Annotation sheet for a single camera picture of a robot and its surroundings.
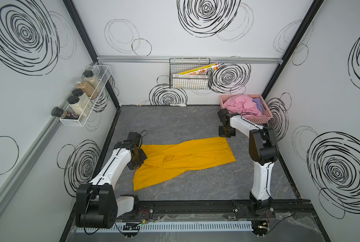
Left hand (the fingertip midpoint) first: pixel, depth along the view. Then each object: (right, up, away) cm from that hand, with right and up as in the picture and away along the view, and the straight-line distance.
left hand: (141, 161), depth 84 cm
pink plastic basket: (+77, +24, +21) cm, 83 cm away
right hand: (+53, +13, +16) cm, 57 cm away
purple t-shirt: (+82, +37, +30) cm, 95 cm away
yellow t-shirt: (+13, -1, +6) cm, 14 cm away
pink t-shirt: (+66, +35, +24) cm, 79 cm away
